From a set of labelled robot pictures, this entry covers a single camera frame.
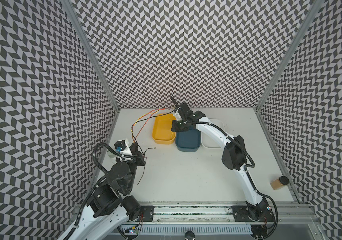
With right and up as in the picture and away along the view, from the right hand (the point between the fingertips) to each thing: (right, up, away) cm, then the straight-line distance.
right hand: (173, 126), depth 93 cm
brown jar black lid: (+56, -31, -14) cm, 65 cm away
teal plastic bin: (+10, -10, +3) cm, 14 cm away
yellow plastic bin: (-8, -5, +9) cm, 13 cm away
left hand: (-14, -6, -29) cm, 33 cm away
